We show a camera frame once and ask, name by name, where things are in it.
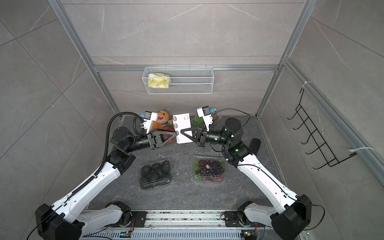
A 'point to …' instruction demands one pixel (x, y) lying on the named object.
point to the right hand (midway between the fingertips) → (183, 134)
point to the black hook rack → (332, 160)
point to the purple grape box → (208, 168)
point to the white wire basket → (184, 80)
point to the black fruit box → (155, 174)
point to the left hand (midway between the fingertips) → (175, 134)
